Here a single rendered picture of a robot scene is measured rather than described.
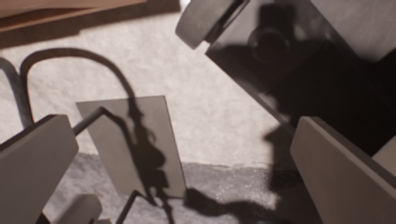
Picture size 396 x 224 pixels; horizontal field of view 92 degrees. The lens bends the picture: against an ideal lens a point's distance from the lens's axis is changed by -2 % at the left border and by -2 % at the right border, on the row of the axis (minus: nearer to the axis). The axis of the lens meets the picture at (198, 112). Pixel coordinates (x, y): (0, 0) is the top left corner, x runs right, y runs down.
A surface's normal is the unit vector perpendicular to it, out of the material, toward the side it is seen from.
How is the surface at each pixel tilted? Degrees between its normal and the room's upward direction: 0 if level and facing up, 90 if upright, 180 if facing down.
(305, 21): 45
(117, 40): 0
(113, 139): 0
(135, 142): 0
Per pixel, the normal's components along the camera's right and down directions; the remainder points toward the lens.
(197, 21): -0.39, 0.70
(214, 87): -0.16, 0.46
